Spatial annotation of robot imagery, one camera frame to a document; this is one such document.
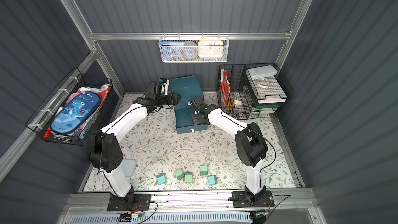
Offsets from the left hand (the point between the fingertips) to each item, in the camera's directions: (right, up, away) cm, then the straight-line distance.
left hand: (177, 96), depth 89 cm
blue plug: (-7, -43, -9) cm, 45 cm away
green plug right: (+15, -40, -6) cm, 43 cm away
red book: (+33, +11, +29) cm, 45 cm away
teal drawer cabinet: (+3, +4, +4) cm, 7 cm away
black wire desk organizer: (+46, +4, +5) cm, 46 cm away
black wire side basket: (-49, +6, -11) cm, 51 cm away
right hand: (+14, -11, +4) cm, 19 cm away
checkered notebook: (+57, +2, +4) cm, 58 cm away
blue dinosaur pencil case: (-39, -8, -24) cm, 46 cm away
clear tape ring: (+52, +8, +8) cm, 53 cm away
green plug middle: (+7, -42, -9) cm, 44 cm away
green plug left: (+3, -41, -8) cm, 42 cm away
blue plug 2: (+20, -43, -10) cm, 49 cm away
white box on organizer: (+55, +18, +14) cm, 59 cm away
